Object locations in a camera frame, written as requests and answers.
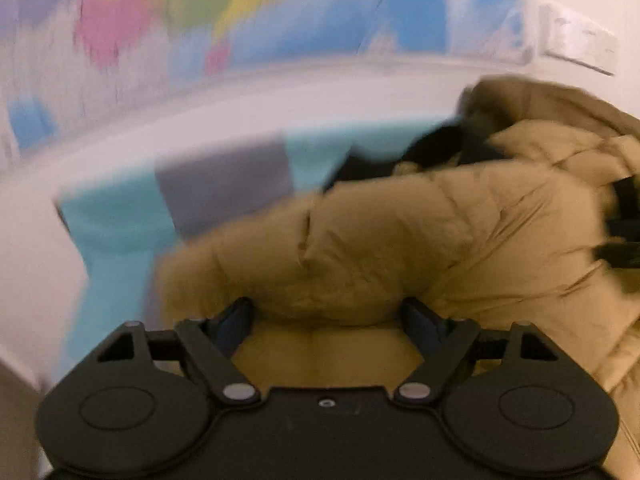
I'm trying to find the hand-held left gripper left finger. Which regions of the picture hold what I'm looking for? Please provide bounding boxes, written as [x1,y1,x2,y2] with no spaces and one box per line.
[95,297,262,407]

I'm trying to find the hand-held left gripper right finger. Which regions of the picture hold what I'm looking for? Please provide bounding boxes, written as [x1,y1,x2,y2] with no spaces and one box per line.
[394,297,560,407]

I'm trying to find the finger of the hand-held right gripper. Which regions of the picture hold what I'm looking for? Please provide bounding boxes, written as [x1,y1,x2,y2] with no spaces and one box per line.
[606,176,640,239]
[594,241,640,272]

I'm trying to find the tan down jacket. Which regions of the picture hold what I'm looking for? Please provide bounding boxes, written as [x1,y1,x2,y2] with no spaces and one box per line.
[154,74,640,480]

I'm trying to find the teal and grey bed sheet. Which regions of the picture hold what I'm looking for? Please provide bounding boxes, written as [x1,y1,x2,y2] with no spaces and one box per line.
[54,127,418,378]

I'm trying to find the white wall switch plate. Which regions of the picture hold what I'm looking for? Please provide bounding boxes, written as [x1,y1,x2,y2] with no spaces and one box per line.
[539,4,619,77]

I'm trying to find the colourful wall map poster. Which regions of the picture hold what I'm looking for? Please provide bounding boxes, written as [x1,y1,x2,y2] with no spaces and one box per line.
[0,0,537,162]

